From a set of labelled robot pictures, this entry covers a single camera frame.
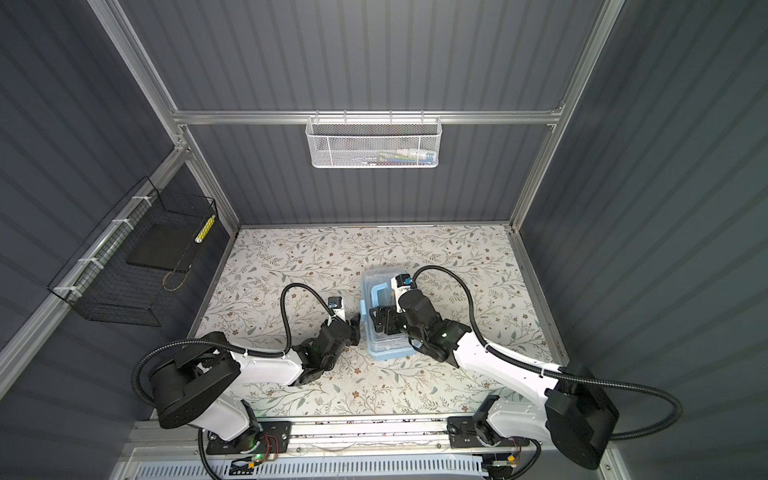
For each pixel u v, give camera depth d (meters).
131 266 0.72
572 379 0.42
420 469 0.77
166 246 0.77
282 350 0.61
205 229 0.82
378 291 0.87
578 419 0.40
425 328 0.60
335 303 0.77
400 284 0.71
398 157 0.91
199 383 0.44
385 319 0.70
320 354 0.67
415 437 0.75
